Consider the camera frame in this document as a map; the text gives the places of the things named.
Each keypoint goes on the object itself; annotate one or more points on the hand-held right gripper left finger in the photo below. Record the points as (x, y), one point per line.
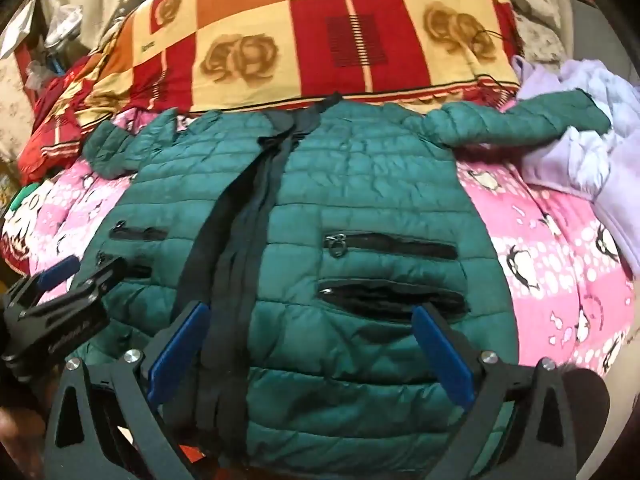
(181, 345)

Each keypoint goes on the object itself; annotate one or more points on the pink penguin print blanket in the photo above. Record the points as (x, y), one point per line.
(550, 240)

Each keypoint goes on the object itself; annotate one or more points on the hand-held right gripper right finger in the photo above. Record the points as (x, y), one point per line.
(442, 355)

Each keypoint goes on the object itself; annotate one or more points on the green quilted puffer jacket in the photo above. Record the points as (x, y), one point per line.
(350, 185)

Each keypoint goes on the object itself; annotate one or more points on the white curtain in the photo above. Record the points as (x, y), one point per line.
(95, 0)

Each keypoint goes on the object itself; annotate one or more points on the white cartoon printed cloth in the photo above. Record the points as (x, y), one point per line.
(22, 220)

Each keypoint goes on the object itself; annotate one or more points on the lavender garment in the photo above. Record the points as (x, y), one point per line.
(595, 135)

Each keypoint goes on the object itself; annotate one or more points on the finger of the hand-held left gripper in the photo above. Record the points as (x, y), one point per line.
(57, 271)
(102, 275)

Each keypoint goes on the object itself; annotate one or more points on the white crumpled cloth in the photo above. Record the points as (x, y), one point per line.
(530, 5)

